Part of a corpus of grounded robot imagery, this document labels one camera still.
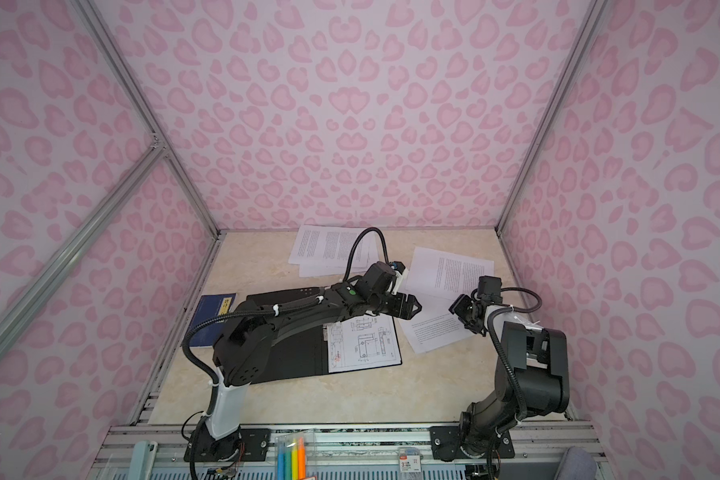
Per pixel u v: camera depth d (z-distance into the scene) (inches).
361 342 35.6
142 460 27.0
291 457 27.8
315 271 42.2
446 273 42.0
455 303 34.2
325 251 44.7
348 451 28.8
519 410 17.8
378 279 27.2
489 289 30.0
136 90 32.0
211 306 38.8
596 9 26.8
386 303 29.6
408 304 30.7
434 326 37.0
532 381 17.7
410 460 27.3
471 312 32.3
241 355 21.0
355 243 27.7
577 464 26.8
